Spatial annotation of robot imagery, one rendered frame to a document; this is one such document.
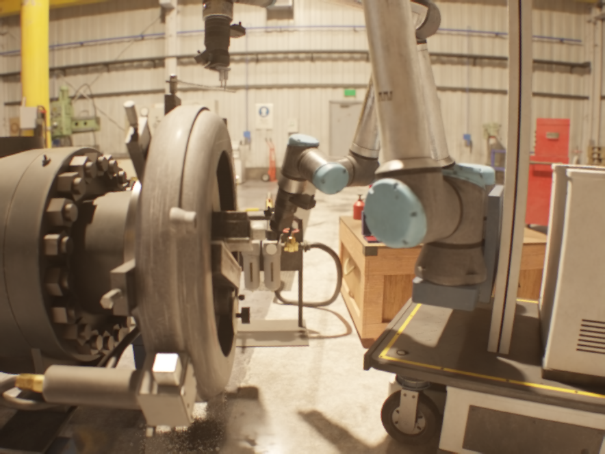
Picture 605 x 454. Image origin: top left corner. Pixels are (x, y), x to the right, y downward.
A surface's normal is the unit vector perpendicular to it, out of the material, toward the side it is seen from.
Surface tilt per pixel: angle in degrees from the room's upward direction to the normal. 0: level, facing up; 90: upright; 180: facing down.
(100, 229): 57
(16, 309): 100
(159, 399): 113
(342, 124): 90
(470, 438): 90
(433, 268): 70
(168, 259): 77
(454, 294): 90
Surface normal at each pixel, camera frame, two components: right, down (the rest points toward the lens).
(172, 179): 0.06, -0.41
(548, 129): -0.55, 0.15
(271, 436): 0.00, -0.98
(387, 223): -0.78, 0.20
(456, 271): -0.19, -0.17
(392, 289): 0.05, 0.18
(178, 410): 0.05, 0.55
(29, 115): 0.66, 0.14
